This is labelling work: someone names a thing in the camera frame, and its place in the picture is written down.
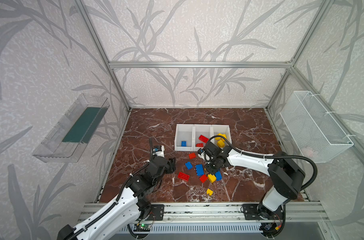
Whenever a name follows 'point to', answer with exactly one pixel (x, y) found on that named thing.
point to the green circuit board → (142, 227)
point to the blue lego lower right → (218, 175)
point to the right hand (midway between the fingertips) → (208, 163)
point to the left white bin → (184, 137)
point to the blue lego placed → (184, 143)
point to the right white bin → (222, 129)
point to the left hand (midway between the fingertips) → (174, 155)
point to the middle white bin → (205, 130)
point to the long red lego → (183, 176)
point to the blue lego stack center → (199, 169)
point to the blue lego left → (188, 165)
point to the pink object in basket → (307, 151)
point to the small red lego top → (192, 155)
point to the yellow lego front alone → (209, 191)
